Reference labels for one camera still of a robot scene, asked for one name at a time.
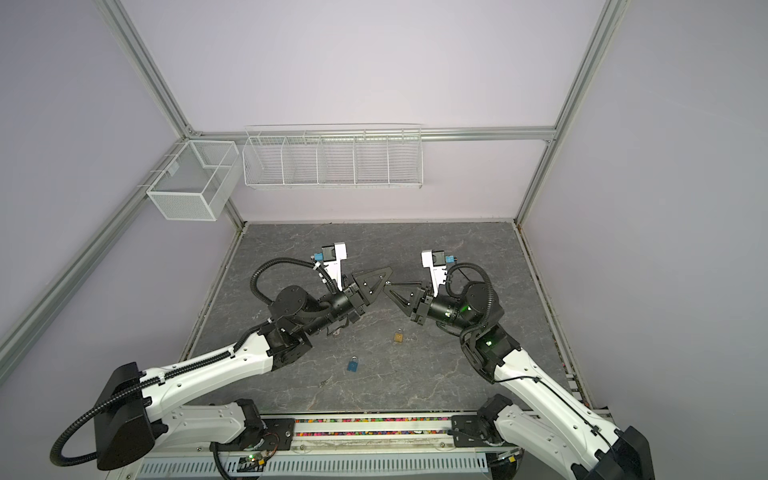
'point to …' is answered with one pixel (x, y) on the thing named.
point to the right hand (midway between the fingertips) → (384, 293)
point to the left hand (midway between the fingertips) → (394, 278)
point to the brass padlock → (399, 337)
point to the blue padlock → (353, 365)
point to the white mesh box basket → (199, 181)
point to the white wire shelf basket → (333, 156)
